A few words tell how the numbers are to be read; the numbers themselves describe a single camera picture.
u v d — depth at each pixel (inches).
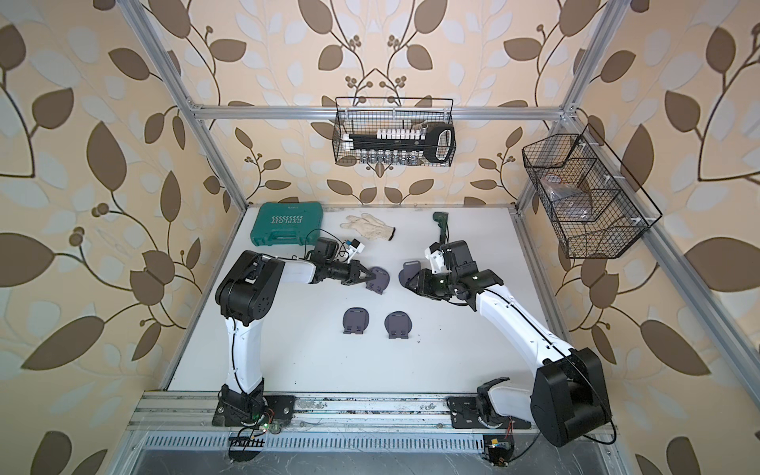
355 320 35.7
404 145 33.5
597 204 28.7
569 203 27.7
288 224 42.6
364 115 35.9
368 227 44.4
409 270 37.6
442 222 45.5
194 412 29.7
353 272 35.1
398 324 35.1
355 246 37.6
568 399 15.7
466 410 29.0
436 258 30.3
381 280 38.7
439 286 27.8
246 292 22.5
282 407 29.3
